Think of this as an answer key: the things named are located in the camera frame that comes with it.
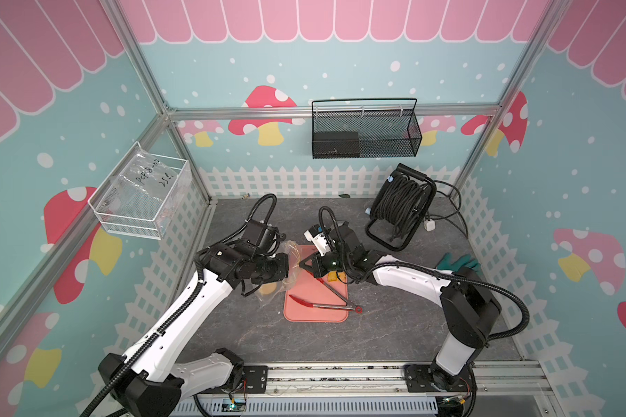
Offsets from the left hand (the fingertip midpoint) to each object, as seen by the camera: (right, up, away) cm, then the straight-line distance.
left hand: (287, 276), depth 73 cm
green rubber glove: (+64, 0, +26) cm, 69 cm away
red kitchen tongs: (+18, -13, +13) cm, 26 cm away
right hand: (+3, +2, +8) cm, 9 cm away
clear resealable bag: (-8, -7, +10) cm, 14 cm away
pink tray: (+3, -8, +21) cm, 23 cm away
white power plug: (+54, +14, +34) cm, 65 cm away
